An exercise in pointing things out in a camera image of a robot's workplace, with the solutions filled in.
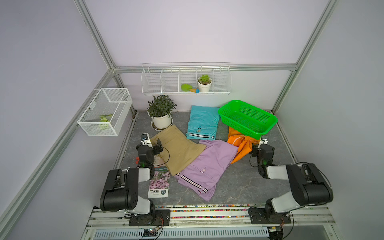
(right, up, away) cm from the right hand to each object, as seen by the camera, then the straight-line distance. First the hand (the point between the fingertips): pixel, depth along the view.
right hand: (260, 143), depth 94 cm
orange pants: (-12, +1, -7) cm, 14 cm away
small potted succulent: (-36, +38, -3) cm, 52 cm away
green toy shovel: (-47, +37, +7) cm, 61 cm away
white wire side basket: (-88, +17, -17) cm, 91 cm away
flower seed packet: (-62, -22, -10) cm, 66 cm away
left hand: (-68, +2, -3) cm, 68 cm away
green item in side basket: (-87, +15, -19) cm, 90 cm away
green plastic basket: (-2, +17, +20) cm, 26 cm away
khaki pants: (-52, -4, +1) cm, 53 cm away
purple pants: (-37, -16, -8) cm, 41 cm away
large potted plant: (-64, +21, +2) cm, 68 cm away
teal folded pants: (-35, +14, +17) cm, 41 cm away
